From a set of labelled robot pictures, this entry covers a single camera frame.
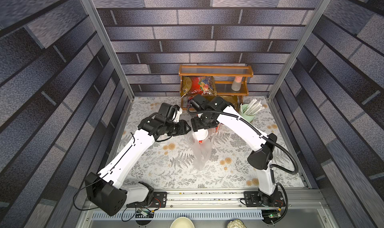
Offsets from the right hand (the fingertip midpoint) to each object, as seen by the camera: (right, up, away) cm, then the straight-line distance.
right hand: (198, 126), depth 78 cm
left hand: (-5, -1, -5) cm, 7 cm away
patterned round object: (+17, -44, -12) cm, 48 cm away
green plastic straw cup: (+34, +3, +16) cm, 37 cm away
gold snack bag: (-8, +25, +21) cm, 34 cm away
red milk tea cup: (+9, 0, -6) cm, 11 cm away
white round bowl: (-8, -43, -12) cm, 45 cm away
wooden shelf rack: (+22, +32, +35) cm, 52 cm away
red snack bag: (+4, +25, +20) cm, 32 cm away
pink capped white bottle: (+28, +26, +25) cm, 46 cm away
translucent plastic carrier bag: (+2, -10, +3) cm, 10 cm away
